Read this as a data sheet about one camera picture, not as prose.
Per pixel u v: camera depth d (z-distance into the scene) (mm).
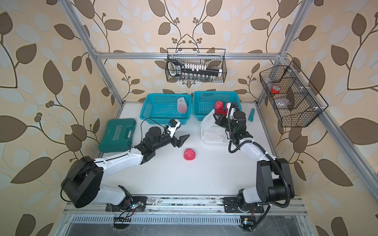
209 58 912
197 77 889
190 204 753
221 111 1064
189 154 862
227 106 786
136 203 735
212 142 915
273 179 431
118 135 961
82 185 427
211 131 937
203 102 1195
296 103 738
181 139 733
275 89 807
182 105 1079
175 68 843
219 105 1116
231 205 733
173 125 682
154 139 641
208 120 932
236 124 669
